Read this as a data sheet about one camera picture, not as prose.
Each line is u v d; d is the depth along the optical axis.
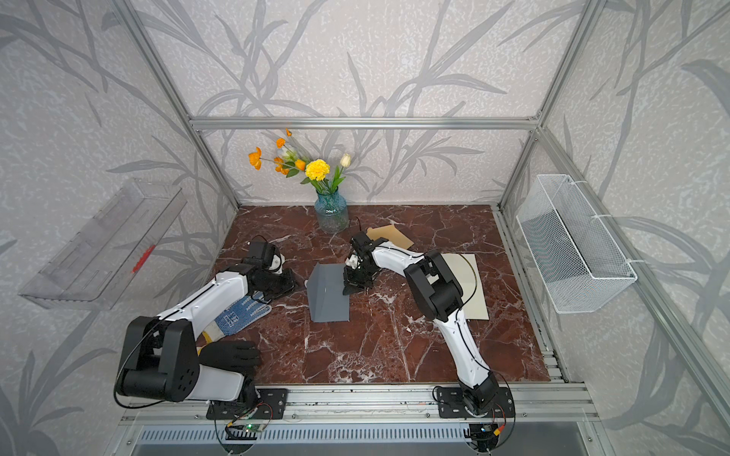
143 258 0.66
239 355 0.82
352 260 0.96
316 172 0.88
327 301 0.94
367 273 0.87
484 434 0.78
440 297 0.59
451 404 0.74
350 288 0.88
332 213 1.05
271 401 0.74
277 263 0.77
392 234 1.12
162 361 0.42
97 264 0.67
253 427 0.70
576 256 0.61
